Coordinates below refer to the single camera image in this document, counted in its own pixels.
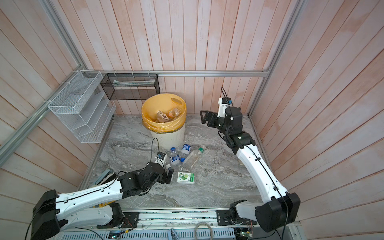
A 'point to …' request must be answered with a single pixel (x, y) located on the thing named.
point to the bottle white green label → (185, 178)
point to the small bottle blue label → (186, 149)
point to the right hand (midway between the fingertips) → (207, 114)
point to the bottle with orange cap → (174, 113)
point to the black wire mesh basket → (130, 86)
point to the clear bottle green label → (191, 159)
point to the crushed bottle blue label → (174, 158)
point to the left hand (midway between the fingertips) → (166, 171)
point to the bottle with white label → (161, 117)
